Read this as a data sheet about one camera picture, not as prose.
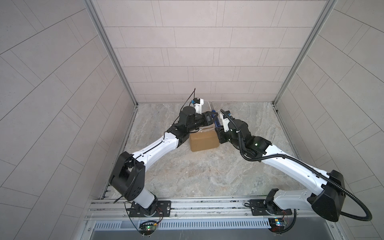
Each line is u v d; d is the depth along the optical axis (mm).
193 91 588
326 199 377
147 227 645
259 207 706
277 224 678
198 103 694
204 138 791
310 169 425
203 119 678
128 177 418
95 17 739
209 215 707
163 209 708
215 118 721
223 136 652
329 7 710
